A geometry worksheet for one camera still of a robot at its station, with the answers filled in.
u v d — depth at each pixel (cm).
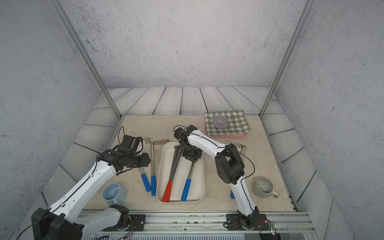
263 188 83
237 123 115
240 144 100
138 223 73
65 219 39
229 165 53
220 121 112
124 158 57
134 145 63
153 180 86
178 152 96
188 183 79
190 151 76
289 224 73
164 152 93
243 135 108
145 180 86
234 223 73
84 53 86
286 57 88
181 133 68
